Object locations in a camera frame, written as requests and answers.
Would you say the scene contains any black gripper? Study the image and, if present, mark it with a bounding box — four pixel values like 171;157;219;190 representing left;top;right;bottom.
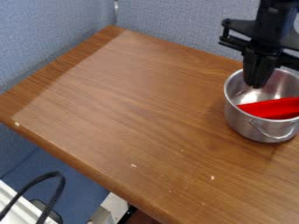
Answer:
219;0;299;88

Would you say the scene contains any white table frame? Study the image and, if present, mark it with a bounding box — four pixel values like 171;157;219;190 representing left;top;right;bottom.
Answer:
87;192;129;224

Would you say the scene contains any red star-shaped block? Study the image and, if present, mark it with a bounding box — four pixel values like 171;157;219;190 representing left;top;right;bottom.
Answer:
238;96;299;119

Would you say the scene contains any metal pot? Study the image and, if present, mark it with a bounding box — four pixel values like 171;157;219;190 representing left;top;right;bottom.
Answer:
223;69;299;144

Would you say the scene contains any white radiator panel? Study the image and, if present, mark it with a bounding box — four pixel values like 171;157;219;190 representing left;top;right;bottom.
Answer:
0;180;47;224

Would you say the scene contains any black cable loop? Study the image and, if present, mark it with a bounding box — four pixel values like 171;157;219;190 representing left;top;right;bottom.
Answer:
0;171;67;224

